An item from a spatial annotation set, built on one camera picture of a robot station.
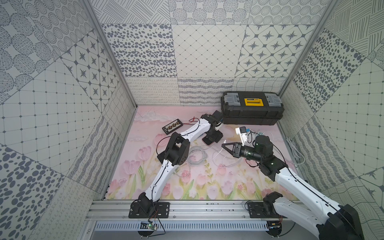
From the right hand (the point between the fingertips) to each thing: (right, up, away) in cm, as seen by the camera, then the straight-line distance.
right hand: (222, 146), depth 74 cm
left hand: (-3, +5, +28) cm, 29 cm away
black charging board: (-31, +8, +33) cm, 47 cm away
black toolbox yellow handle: (+22, +21, +21) cm, 37 cm away
